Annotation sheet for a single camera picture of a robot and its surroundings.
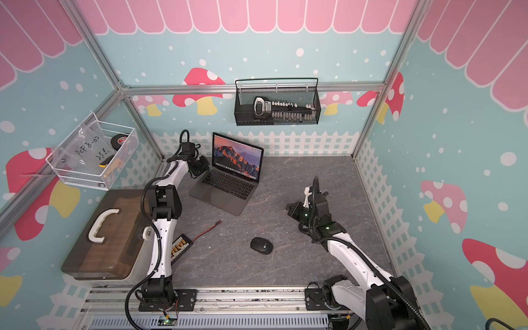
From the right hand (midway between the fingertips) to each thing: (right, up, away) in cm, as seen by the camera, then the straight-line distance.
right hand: (285, 205), depth 83 cm
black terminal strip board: (-44, -18, +2) cm, 48 cm away
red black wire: (-34, -12, +9) cm, 37 cm away
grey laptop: (-26, +12, +26) cm, 39 cm away
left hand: (-39, +16, +31) cm, 53 cm away
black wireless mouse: (-10, -17, +2) cm, 20 cm away
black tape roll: (-66, +26, -4) cm, 71 cm away
